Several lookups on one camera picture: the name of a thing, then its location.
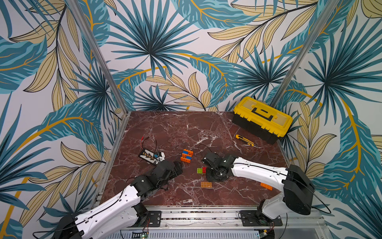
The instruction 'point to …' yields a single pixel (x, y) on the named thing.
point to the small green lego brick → (199, 171)
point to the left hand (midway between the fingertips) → (175, 169)
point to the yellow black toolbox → (261, 119)
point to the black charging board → (147, 155)
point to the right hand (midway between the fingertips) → (208, 178)
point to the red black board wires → (143, 139)
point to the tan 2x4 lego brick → (206, 184)
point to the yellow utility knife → (245, 140)
